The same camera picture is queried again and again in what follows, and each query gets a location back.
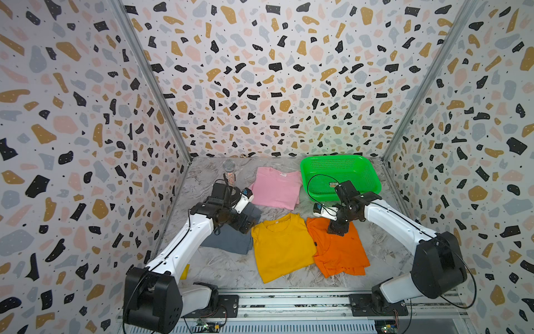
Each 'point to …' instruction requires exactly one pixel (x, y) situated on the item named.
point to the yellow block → (183, 275)
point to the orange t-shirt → (336, 254)
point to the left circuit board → (211, 327)
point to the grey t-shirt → (227, 238)
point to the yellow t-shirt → (283, 244)
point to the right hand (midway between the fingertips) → (332, 221)
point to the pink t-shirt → (276, 188)
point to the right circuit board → (386, 326)
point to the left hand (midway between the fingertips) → (246, 215)
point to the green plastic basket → (320, 175)
